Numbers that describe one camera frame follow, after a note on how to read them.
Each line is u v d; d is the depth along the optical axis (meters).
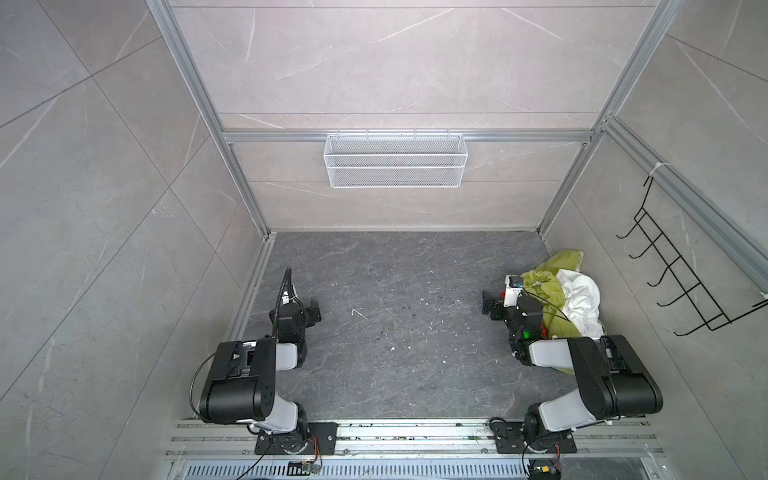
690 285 0.63
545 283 0.83
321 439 0.73
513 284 0.80
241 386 0.44
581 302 0.82
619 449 0.75
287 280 0.77
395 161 1.01
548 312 0.80
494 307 0.84
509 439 0.73
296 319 0.70
